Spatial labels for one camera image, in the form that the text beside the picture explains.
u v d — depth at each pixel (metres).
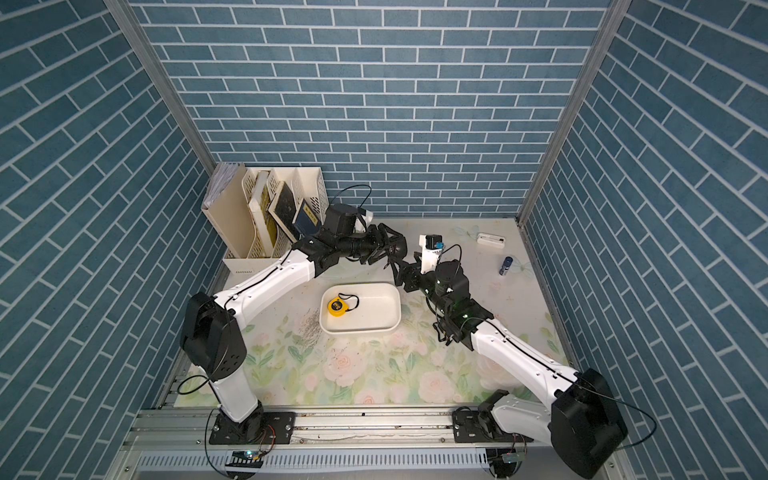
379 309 0.96
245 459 0.72
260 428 0.69
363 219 0.67
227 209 0.89
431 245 0.65
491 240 1.12
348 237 0.68
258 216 0.91
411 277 0.68
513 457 0.70
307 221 1.05
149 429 0.75
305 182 1.05
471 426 0.74
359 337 0.89
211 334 0.46
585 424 0.55
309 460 0.77
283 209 1.01
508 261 0.98
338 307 0.94
